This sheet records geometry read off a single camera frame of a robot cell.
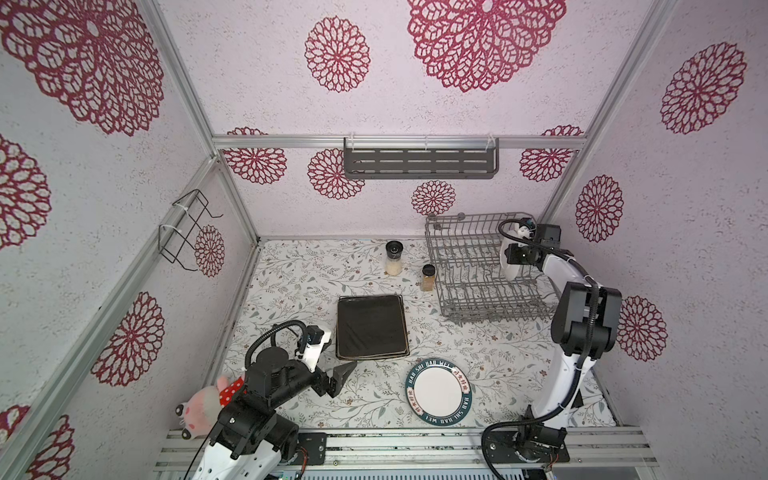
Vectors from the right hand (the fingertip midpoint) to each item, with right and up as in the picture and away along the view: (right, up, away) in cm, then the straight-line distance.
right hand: (513, 244), depth 101 cm
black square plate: (-48, -25, -11) cm, 55 cm away
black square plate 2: (-56, -33, -16) cm, 67 cm away
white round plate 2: (-2, -9, -3) cm, 10 cm away
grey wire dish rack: (-13, -5, +13) cm, 19 cm away
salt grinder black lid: (-41, -6, +5) cm, 41 cm away
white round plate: (-29, -42, -20) cm, 55 cm away
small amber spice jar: (-29, -12, -1) cm, 31 cm away
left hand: (-54, -29, -30) cm, 68 cm away
